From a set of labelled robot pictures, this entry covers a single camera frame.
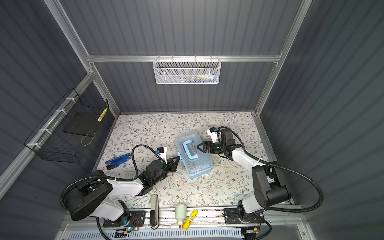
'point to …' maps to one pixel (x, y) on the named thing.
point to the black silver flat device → (154, 214)
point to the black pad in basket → (83, 122)
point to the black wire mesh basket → (49, 141)
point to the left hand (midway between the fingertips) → (181, 158)
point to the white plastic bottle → (180, 214)
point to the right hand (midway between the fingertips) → (203, 148)
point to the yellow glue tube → (188, 221)
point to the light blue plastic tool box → (196, 163)
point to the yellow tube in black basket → (100, 117)
